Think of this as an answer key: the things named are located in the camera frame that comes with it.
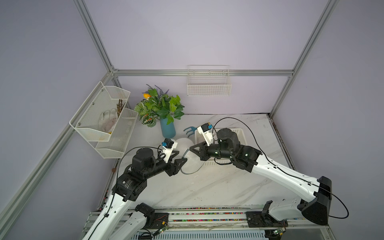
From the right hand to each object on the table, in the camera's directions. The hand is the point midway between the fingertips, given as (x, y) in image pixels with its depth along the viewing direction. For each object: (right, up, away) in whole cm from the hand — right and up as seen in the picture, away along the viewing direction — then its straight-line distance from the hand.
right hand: (191, 151), depth 67 cm
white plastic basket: (+9, -3, -7) cm, 12 cm away
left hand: (-5, -3, 0) cm, 6 cm away
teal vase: (-18, +9, +38) cm, 43 cm away
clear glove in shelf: (-45, +15, +11) cm, 49 cm away
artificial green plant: (-20, +24, +15) cm, 34 cm away
